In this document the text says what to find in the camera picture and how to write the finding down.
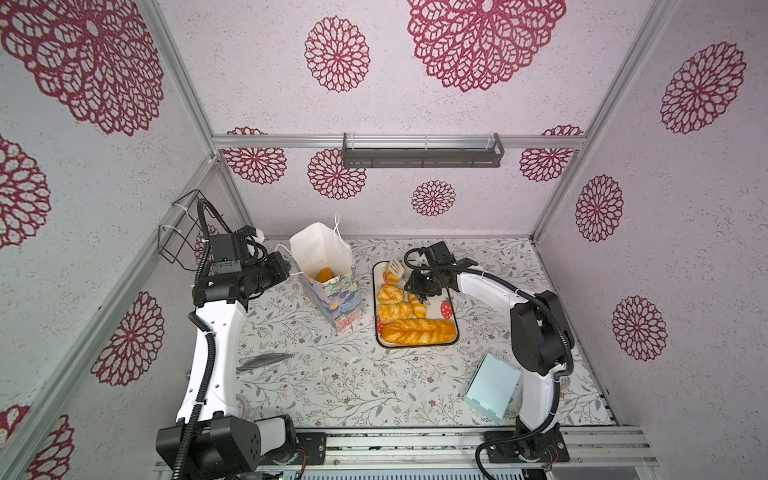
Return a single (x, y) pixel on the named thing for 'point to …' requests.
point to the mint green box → (492, 386)
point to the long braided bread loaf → (419, 332)
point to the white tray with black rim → (439, 308)
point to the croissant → (324, 275)
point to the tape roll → (243, 406)
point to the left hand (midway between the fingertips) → (289, 270)
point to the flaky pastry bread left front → (392, 312)
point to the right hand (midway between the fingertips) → (408, 282)
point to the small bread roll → (391, 278)
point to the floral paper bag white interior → (326, 266)
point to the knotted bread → (390, 293)
